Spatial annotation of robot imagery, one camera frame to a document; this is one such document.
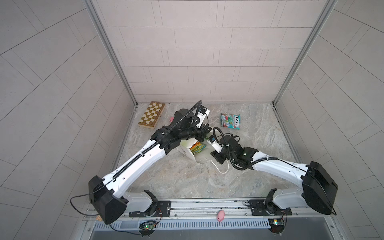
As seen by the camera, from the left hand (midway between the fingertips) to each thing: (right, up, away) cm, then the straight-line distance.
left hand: (215, 128), depth 67 cm
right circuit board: (+29, -45, +1) cm, 53 cm away
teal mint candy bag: (+15, +2, +35) cm, 39 cm away
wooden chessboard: (-41, +6, +38) cm, 56 cm away
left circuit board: (-30, -44, -2) cm, 53 cm away
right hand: (0, -14, +15) cm, 21 cm away
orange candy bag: (-8, -12, +18) cm, 23 cm away
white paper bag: (-4, -16, +14) cm, 22 cm away
